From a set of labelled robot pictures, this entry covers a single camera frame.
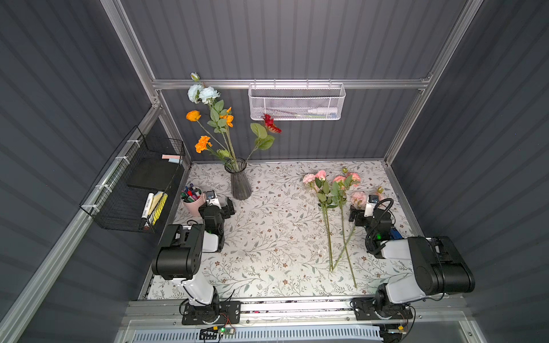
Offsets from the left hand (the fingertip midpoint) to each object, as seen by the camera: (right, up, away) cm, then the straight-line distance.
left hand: (215, 200), depth 93 cm
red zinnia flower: (+22, +25, -6) cm, 34 cm away
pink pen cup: (-9, +1, -2) cm, 9 cm away
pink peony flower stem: (+66, -1, +5) cm, 66 cm away
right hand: (+67, -3, -1) cm, 67 cm away
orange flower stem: (-1, +24, -11) cm, 26 cm away
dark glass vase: (+11, +7, +1) cm, 13 cm away
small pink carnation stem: (+47, +9, +9) cm, 49 cm away
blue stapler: (+78, -14, -4) cm, 79 cm away
